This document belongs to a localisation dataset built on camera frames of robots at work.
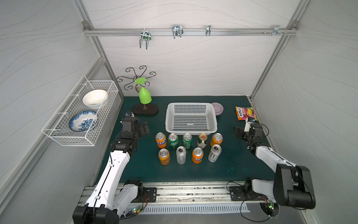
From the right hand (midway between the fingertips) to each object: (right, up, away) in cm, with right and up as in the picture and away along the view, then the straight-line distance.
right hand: (243, 128), depth 91 cm
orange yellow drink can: (-19, -6, -6) cm, 20 cm away
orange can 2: (-31, -13, -13) cm, 36 cm away
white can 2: (-22, -12, -14) cm, 29 cm away
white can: (-41, -13, -16) cm, 45 cm away
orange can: (-50, -15, -13) cm, 54 cm away
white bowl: (-90, +18, -14) cm, 93 cm away
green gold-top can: (-28, -7, -7) cm, 29 cm away
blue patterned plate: (-88, +7, -26) cm, 92 cm away
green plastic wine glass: (-66, +21, +2) cm, 69 cm away
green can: (-37, -7, -7) cm, 38 cm away
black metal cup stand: (-75, +13, +21) cm, 79 cm away
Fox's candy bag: (+8, +9, +17) cm, 21 cm away
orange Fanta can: (-53, -7, -7) cm, 54 cm away
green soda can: (-46, -7, -7) cm, 47 cm away
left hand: (-66, +3, -12) cm, 67 cm away
